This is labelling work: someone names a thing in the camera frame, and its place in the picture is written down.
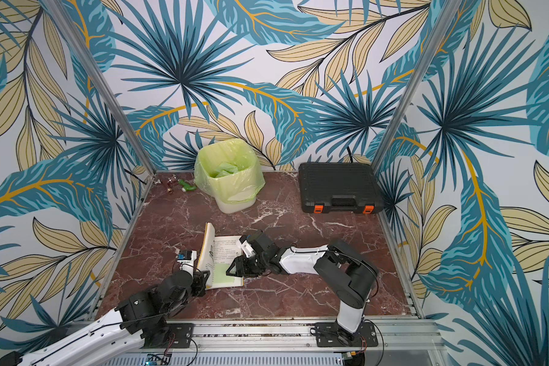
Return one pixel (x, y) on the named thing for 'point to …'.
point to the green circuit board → (157, 359)
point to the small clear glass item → (158, 181)
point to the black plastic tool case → (344, 186)
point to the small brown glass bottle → (169, 191)
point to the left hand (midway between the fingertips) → (209, 277)
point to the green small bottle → (186, 187)
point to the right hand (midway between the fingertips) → (230, 273)
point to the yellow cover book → (217, 255)
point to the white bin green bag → (229, 171)
